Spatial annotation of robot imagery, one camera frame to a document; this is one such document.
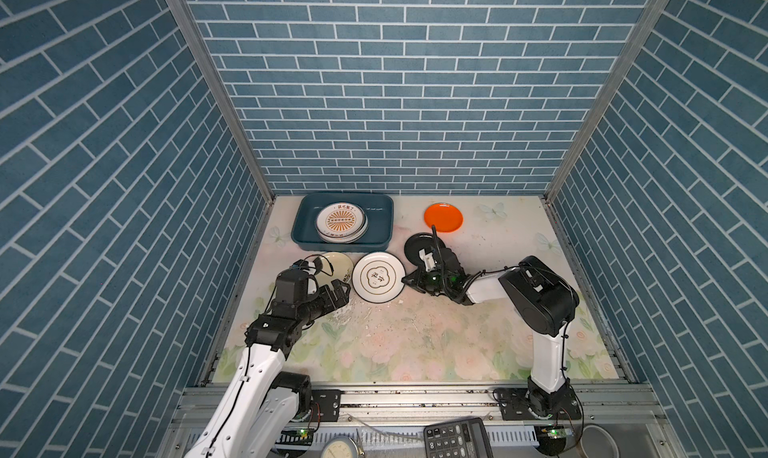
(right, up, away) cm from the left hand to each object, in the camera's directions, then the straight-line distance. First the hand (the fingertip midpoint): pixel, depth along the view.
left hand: (340, 291), depth 79 cm
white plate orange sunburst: (-5, +19, +29) cm, 35 cm away
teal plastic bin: (+8, +24, +36) cm, 44 cm away
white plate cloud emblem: (+9, +1, +17) cm, 19 cm away
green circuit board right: (+54, -32, -8) cm, 63 cm away
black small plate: (+23, +11, +26) cm, 36 cm away
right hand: (+16, +1, +15) cm, 22 cm away
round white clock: (+3, -31, -14) cm, 34 cm away
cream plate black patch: (-6, +4, +20) cm, 21 cm away
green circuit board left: (-9, -34, -7) cm, 36 cm away
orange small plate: (+34, +20, +34) cm, 52 cm away
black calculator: (+30, -31, -11) cm, 45 cm away
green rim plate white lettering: (-3, +13, +25) cm, 29 cm away
